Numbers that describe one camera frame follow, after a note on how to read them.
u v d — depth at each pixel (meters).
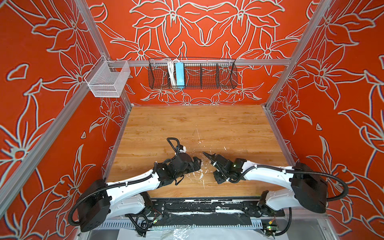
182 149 0.74
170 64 0.88
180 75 0.90
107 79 0.93
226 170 0.64
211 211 0.73
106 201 0.41
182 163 0.60
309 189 0.43
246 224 0.70
